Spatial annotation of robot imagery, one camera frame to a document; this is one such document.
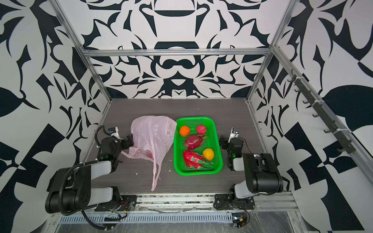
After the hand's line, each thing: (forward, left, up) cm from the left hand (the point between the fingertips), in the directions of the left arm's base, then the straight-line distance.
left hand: (122, 134), depth 91 cm
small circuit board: (-45, -63, -8) cm, 78 cm away
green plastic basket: (-9, -56, 0) cm, 56 cm away
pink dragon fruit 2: (-19, -43, +1) cm, 47 cm away
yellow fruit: (-14, -52, -2) cm, 54 cm away
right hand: (-2, -67, -2) cm, 67 cm away
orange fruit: (+1, -38, -1) cm, 38 cm away
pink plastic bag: (-9, -21, +11) cm, 25 cm away
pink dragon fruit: (-7, -44, +1) cm, 45 cm away
